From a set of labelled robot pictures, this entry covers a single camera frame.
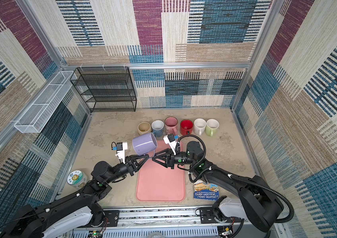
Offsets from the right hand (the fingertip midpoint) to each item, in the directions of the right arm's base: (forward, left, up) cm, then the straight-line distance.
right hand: (154, 159), depth 70 cm
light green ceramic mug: (+31, -36, -14) cm, 49 cm away
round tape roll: (-3, +42, -13) cm, 44 cm away
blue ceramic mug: (+32, +1, -16) cm, 35 cm away
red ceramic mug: (+32, -19, -18) cm, 41 cm away
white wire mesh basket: (+17, +56, +12) cm, 59 cm away
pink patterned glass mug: (+31, -8, -13) cm, 35 cm away
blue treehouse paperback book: (-9, -25, -20) cm, 33 cm away
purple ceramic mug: (+2, +4, +10) cm, 11 cm away
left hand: (0, +3, +3) cm, 4 cm away
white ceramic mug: (+29, -27, -13) cm, 42 cm away
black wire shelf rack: (+58, +38, -3) cm, 70 cm away
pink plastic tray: (-3, +1, -21) cm, 21 cm away
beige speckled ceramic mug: (+33, +11, -18) cm, 39 cm away
